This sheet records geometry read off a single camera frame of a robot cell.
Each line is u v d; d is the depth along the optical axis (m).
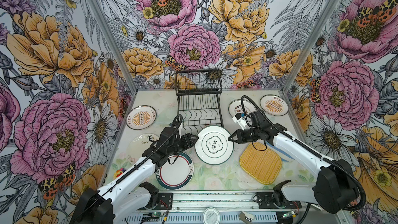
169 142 0.64
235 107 1.13
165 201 0.73
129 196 0.57
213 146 0.80
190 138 0.73
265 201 0.74
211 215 0.65
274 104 1.12
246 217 0.69
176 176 0.81
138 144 0.94
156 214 0.71
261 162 0.87
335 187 0.41
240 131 0.72
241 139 0.71
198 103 1.12
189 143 0.71
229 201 0.76
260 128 0.65
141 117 1.05
